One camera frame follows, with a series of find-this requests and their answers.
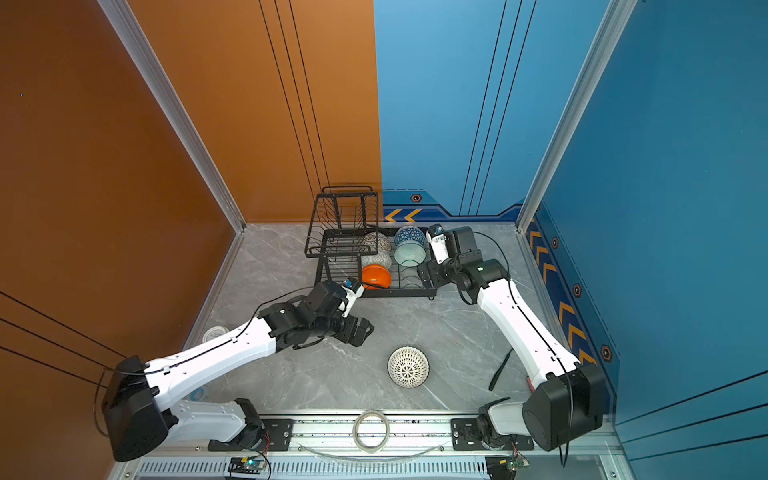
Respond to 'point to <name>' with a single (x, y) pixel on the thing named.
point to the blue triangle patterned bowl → (410, 233)
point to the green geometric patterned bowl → (382, 258)
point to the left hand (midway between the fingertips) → (363, 320)
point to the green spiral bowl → (410, 254)
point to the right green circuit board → (504, 467)
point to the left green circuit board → (251, 465)
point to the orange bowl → (376, 274)
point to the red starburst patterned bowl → (408, 367)
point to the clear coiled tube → (361, 446)
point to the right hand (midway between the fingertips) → (433, 263)
